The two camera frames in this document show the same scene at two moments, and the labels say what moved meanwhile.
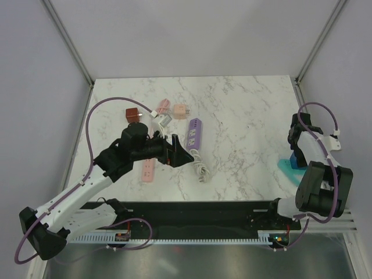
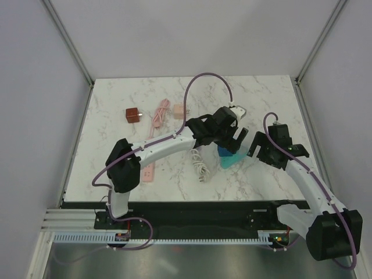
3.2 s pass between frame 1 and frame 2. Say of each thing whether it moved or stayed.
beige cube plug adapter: stayed
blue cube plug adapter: moved
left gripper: moved
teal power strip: moved
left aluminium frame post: stayed
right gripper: moved
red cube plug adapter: stayed
